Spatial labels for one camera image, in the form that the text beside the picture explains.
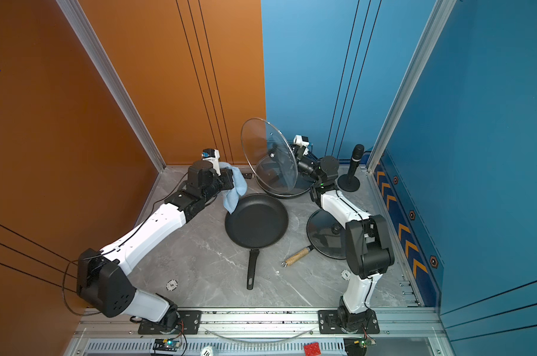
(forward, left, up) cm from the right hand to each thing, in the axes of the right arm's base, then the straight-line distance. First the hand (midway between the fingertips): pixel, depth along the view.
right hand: (274, 152), depth 71 cm
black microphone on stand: (+18, -36, -35) cm, 54 cm away
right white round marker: (-25, -27, -39) cm, 54 cm away
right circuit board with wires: (-46, -29, -39) cm, 67 cm away
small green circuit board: (-47, +34, -40) cm, 71 cm away
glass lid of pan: (-7, -22, -41) cm, 47 cm away
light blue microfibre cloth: (-4, +16, -17) cm, 24 cm away
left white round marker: (-29, +39, -39) cm, 62 cm away
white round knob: (-49, +19, -33) cm, 62 cm away
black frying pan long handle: (-3, +8, -38) cm, 38 cm away
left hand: (+3, +15, -10) cm, 18 cm away
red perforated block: (-48, -12, -38) cm, 62 cm away
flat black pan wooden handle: (-21, -4, -37) cm, 43 cm away
